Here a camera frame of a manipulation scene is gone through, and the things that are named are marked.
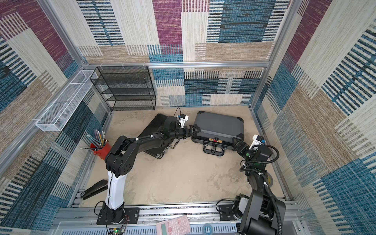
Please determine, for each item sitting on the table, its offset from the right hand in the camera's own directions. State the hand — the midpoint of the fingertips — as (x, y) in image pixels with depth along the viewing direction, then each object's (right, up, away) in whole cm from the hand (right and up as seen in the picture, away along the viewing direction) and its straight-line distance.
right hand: (237, 143), depth 86 cm
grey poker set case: (-11, +7, +4) cm, 13 cm away
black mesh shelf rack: (-75, +38, +25) cm, 87 cm away
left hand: (-22, +6, +5) cm, 23 cm away
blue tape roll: (-19, -38, -16) cm, 46 cm away
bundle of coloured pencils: (-81, +1, +3) cm, 82 cm away
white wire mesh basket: (-92, +15, -15) cm, 94 cm away
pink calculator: (-32, -36, -16) cm, 51 cm away
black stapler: (-78, -23, -5) cm, 81 cm away
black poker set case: (-52, +12, +24) cm, 58 cm away
